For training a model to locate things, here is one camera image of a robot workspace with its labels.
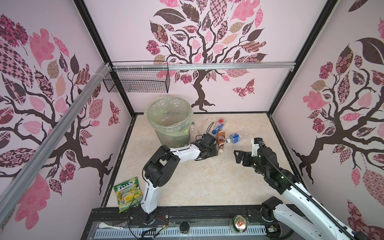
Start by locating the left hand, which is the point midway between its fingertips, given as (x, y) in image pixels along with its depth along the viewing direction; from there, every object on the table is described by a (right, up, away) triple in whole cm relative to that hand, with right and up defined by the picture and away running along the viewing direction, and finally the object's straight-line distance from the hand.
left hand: (214, 154), depth 94 cm
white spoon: (-57, -31, -23) cm, 69 cm away
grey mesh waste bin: (-29, +24, +6) cm, 38 cm away
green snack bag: (-49, -19, -15) cm, 54 cm away
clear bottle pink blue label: (+6, +19, +14) cm, 24 cm away
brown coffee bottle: (+5, +8, +4) cm, 11 cm away
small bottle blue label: (+14, +10, +4) cm, 17 cm away
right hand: (+12, +5, -17) cm, 21 cm away
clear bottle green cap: (-15, +14, +9) cm, 22 cm away
